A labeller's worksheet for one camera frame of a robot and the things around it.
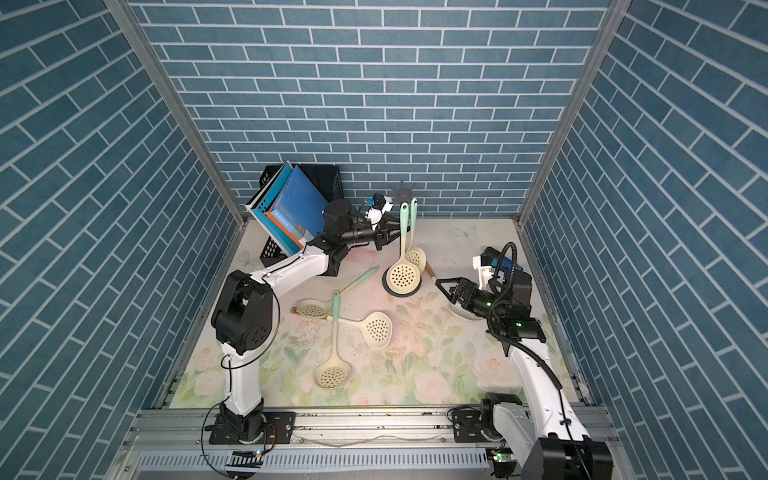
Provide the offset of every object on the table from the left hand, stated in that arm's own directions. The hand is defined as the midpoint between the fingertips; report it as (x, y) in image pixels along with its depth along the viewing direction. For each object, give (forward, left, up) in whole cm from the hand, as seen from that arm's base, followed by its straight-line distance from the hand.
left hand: (413, 229), depth 81 cm
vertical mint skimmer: (-30, +21, -27) cm, 45 cm away
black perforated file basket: (+29, +28, -8) cm, 41 cm away
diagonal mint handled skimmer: (-10, +30, -26) cm, 41 cm away
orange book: (+5, +36, -8) cm, 37 cm away
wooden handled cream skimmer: (-17, +10, -25) cm, 32 cm away
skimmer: (+1, -1, -13) cm, 13 cm away
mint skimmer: (-6, +2, -15) cm, 17 cm away
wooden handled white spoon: (-10, -15, -25) cm, 31 cm away
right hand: (-15, -9, -7) cm, 19 cm away
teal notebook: (+7, +45, +1) cm, 45 cm away
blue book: (+21, +38, -10) cm, 44 cm away
